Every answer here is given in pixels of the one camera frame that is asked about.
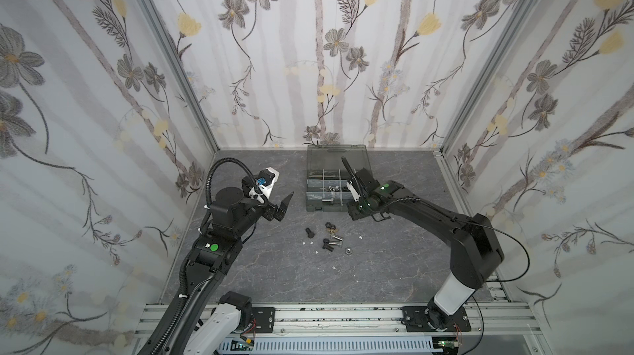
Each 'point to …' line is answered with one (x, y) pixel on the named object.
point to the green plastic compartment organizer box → (326, 177)
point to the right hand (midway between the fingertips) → (355, 206)
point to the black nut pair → (328, 225)
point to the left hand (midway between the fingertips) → (279, 182)
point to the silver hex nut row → (348, 251)
